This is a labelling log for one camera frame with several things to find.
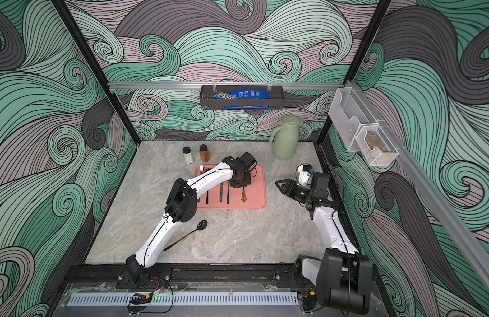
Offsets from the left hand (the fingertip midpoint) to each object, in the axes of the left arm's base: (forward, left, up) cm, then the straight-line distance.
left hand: (249, 181), depth 98 cm
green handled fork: (+9, +26, -2) cm, 28 cm away
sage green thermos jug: (+18, -19, +13) cm, 29 cm away
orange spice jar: (+15, +24, +5) cm, 29 cm away
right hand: (-9, -14, +12) cm, 20 cm away
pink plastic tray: (-8, +12, -2) cm, 14 cm away
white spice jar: (+15, +34, +6) cm, 38 cm away
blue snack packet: (+29, +4, +32) cm, 43 cm away
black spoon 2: (+8, +23, -1) cm, 24 cm away
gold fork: (-8, +3, -2) cm, 8 cm away
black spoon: (-22, +22, -2) cm, 31 cm away
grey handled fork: (-6, +14, -1) cm, 16 cm away
